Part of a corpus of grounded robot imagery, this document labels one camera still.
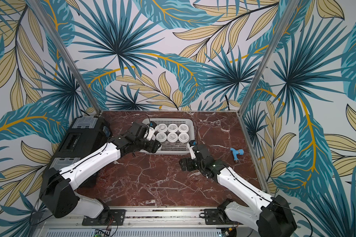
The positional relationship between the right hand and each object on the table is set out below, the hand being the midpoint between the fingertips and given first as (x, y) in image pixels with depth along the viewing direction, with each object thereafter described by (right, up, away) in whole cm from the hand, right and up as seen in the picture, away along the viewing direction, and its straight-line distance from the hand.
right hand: (186, 159), depth 82 cm
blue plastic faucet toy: (+33, +2, +14) cm, 36 cm away
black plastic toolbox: (-60, +14, +2) cm, 61 cm away
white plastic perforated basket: (-5, +4, +16) cm, 17 cm away
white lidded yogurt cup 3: (-16, +12, +13) cm, 24 cm away
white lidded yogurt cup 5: (-1, +11, +13) cm, 17 cm away
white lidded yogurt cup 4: (-9, +11, +14) cm, 20 cm away
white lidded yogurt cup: (-8, +17, +19) cm, 27 cm away
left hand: (-18, +9, -1) cm, 20 cm away
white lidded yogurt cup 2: (-1, +17, +19) cm, 25 cm away
